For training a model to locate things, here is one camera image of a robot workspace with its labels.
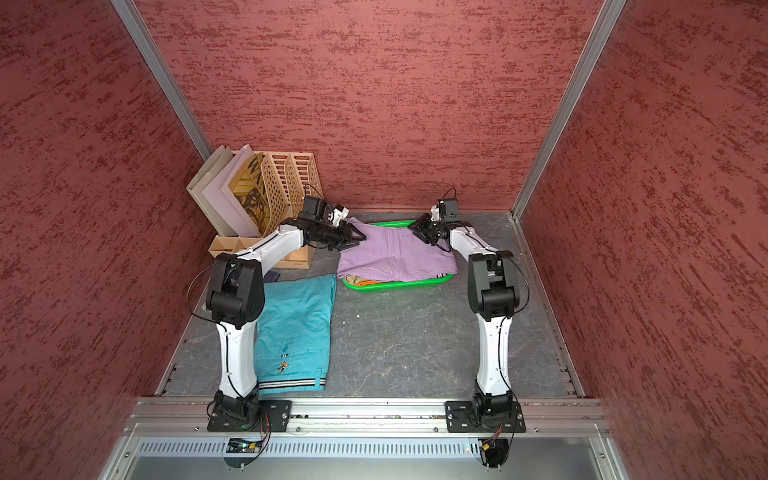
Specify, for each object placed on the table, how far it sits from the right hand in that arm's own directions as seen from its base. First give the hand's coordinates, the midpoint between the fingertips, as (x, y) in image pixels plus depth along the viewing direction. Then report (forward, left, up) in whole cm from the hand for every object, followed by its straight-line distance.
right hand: (411, 229), depth 103 cm
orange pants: (-22, +14, +1) cm, 26 cm away
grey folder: (-2, +64, +21) cm, 68 cm away
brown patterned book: (+8, +55, +13) cm, 57 cm away
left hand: (-8, +17, +4) cm, 19 cm away
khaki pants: (-23, +19, +4) cm, 30 cm away
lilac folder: (-1, +60, +17) cm, 62 cm away
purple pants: (-9, +7, -1) cm, 12 cm away
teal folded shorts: (-36, +37, -6) cm, 52 cm away
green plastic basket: (-22, +6, -1) cm, 23 cm away
